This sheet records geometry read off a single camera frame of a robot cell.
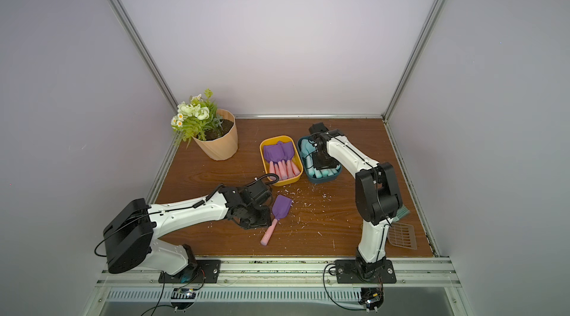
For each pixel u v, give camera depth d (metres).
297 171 0.94
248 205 0.63
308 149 1.02
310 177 0.93
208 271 0.74
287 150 1.01
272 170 0.93
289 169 0.94
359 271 0.64
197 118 0.81
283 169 0.92
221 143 0.90
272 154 1.01
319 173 0.92
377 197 0.50
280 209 0.85
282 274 0.74
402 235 0.81
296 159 0.99
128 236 0.42
